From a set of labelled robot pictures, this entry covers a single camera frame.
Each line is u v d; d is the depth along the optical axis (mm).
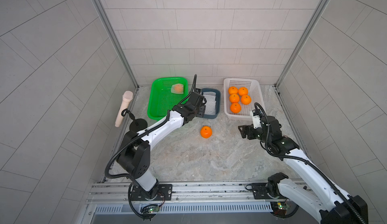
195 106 636
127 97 738
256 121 691
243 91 1080
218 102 1026
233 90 1080
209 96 1051
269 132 578
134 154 428
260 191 711
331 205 394
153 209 646
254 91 1082
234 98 1030
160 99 1080
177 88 1055
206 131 885
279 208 680
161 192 708
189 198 706
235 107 987
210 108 954
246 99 1032
